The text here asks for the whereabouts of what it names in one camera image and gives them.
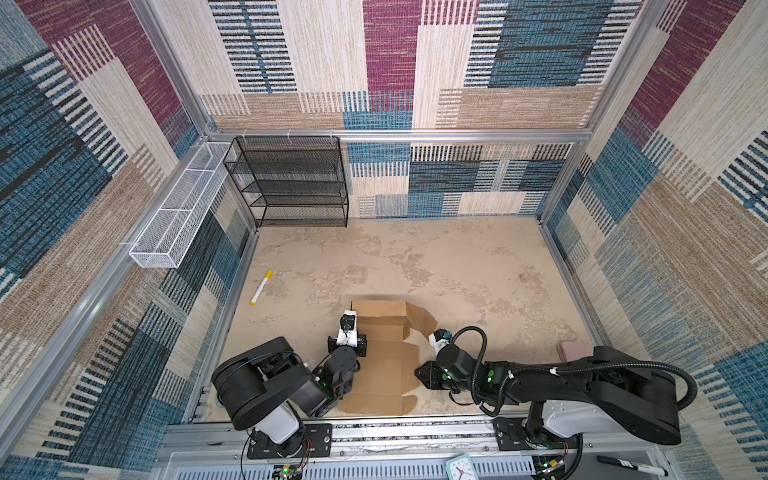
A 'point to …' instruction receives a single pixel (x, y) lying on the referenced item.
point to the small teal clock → (461, 468)
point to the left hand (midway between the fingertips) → (355, 320)
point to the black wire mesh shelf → (291, 181)
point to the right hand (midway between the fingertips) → (421, 377)
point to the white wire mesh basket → (171, 230)
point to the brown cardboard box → (389, 374)
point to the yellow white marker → (261, 287)
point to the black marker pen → (639, 467)
